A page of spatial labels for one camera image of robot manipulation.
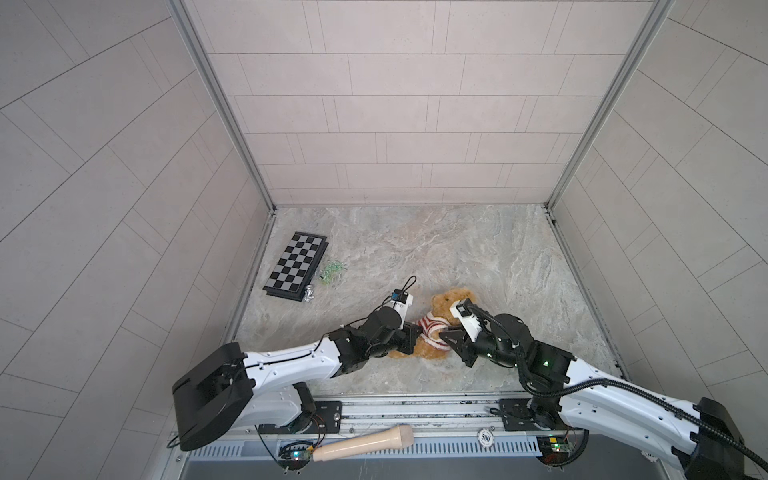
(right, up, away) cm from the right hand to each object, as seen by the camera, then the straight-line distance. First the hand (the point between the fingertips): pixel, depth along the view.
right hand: (441, 340), depth 73 cm
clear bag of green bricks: (-34, +12, +23) cm, 43 cm away
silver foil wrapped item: (-39, +8, +19) cm, 43 cm away
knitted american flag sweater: (-3, +3, +3) cm, 5 cm away
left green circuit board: (-33, -22, -8) cm, 41 cm away
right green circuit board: (+25, -24, -5) cm, 35 cm away
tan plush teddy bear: (+1, +7, +6) cm, 9 cm away
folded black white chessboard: (-43, +15, +21) cm, 50 cm away
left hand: (-2, +1, +4) cm, 5 cm away
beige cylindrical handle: (-16, -20, -7) cm, 26 cm away
